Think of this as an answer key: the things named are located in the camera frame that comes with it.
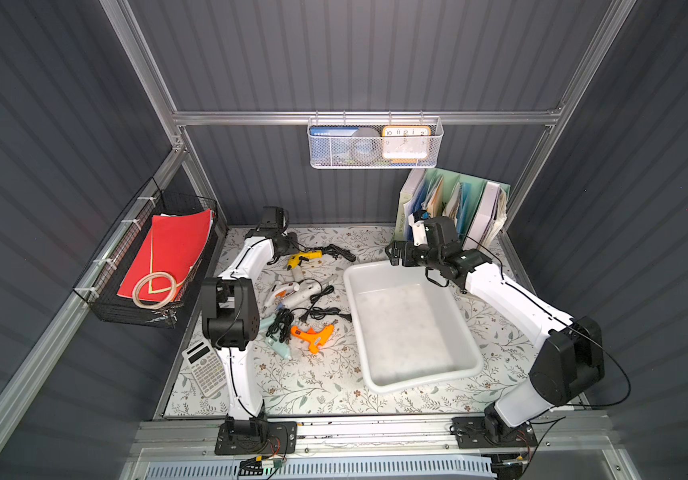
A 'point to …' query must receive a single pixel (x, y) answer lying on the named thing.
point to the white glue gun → (284, 295)
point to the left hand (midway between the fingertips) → (285, 244)
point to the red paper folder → (171, 247)
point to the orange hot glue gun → (314, 338)
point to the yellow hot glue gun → (296, 260)
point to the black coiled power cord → (335, 251)
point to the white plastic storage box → (408, 331)
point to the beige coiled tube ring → (147, 277)
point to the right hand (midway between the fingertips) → (407, 245)
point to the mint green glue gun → (275, 345)
